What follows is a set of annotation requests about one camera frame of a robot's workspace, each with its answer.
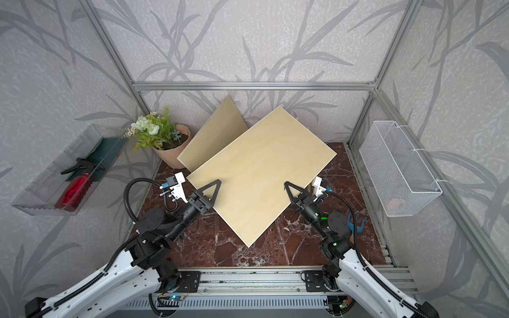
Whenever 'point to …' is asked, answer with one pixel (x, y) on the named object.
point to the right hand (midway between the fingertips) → (283, 185)
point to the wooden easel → (309, 189)
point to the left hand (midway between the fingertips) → (218, 184)
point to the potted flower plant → (159, 132)
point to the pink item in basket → (392, 204)
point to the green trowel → (104, 154)
